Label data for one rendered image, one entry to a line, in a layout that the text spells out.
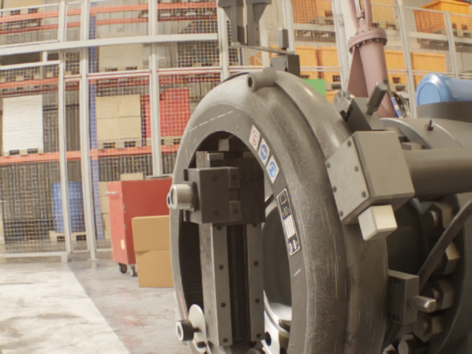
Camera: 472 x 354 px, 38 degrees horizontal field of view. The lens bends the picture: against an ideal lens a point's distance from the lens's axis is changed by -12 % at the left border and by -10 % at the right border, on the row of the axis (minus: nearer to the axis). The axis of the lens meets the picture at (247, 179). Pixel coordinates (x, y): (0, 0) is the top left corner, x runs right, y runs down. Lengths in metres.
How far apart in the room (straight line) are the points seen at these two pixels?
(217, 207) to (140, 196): 5.38
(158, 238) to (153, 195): 0.94
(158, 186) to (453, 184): 5.72
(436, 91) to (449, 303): 0.74
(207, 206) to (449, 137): 0.52
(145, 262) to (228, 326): 4.48
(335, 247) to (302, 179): 0.12
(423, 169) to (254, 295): 0.51
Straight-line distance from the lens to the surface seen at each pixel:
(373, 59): 5.91
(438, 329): 1.43
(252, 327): 1.48
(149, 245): 5.90
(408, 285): 1.12
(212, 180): 1.33
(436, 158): 1.13
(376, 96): 1.17
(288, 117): 1.20
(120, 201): 6.69
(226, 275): 1.43
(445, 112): 1.65
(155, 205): 6.75
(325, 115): 1.20
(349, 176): 1.06
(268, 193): 1.51
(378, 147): 1.06
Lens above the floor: 0.76
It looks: level
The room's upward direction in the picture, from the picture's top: 4 degrees counter-clockwise
